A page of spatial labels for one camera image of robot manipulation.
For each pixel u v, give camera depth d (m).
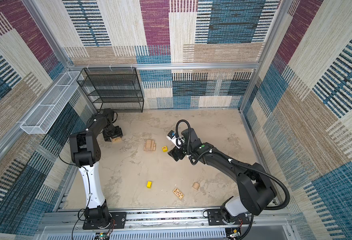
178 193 0.81
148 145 0.94
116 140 1.02
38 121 0.70
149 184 0.83
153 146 0.98
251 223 0.72
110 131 0.89
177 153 0.74
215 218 0.73
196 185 0.83
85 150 0.60
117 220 0.73
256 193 0.43
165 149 0.97
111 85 1.06
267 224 0.73
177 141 0.73
